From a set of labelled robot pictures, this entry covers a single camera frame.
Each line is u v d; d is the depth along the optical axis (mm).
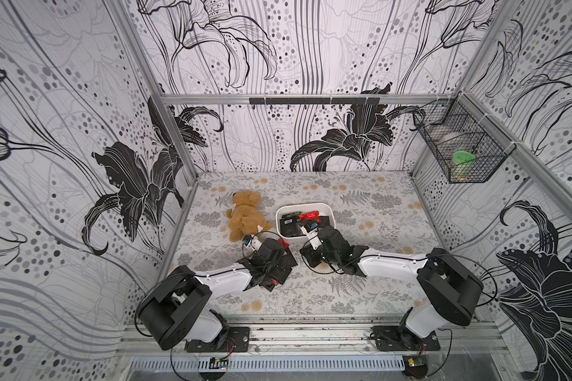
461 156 791
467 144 783
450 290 440
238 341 731
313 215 983
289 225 976
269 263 687
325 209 990
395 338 718
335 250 664
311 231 765
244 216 905
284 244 925
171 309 428
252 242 804
